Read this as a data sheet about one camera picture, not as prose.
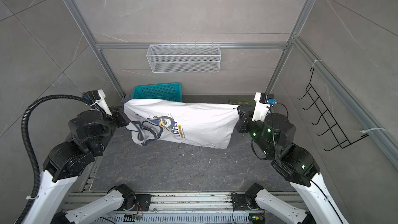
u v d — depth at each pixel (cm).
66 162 35
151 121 62
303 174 35
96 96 46
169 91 118
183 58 101
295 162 35
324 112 67
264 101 43
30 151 34
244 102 111
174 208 73
